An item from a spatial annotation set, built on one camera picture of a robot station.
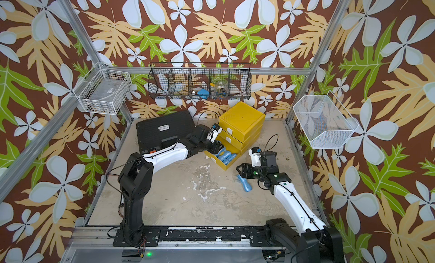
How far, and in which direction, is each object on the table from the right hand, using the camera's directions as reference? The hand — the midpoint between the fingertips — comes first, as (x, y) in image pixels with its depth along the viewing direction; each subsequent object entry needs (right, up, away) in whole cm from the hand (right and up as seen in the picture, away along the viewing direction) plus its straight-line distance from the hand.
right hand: (240, 167), depth 83 cm
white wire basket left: (-68, +38, +2) cm, 78 cm away
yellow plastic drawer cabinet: (+1, +21, +4) cm, 21 cm away
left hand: (-9, +13, +9) cm, 18 cm away
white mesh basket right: (+41, +22, -2) cm, 47 cm away
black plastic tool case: (-48, +18, +21) cm, 56 cm away
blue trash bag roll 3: (-9, +8, +3) cm, 13 cm away
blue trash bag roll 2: (-5, +2, +13) cm, 14 cm away
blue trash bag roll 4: (+4, -11, +5) cm, 13 cm away
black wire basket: (-22, +48, +15) cm, 55 cm away
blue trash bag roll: (-7, +5, +15) cm, 17 cm away
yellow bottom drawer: (-10, 0, +10) cm, 14 cm away
